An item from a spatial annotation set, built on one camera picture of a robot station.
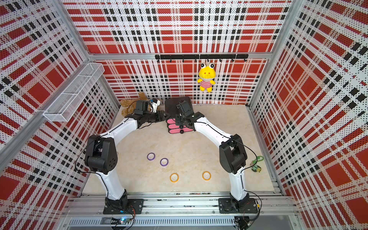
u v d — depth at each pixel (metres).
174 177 0.84
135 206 0.74
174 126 0.95
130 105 1.11
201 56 0.89
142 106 0.74
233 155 0.51
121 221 0.69
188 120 0.65
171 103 1.23
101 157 0.50
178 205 0.75
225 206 0.73
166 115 0.88
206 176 0.84
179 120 0.84
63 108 0.70
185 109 0.69
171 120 0.90
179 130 1.01
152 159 0.91
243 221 0.69
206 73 0.91
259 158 0.90
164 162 0.89
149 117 0.80
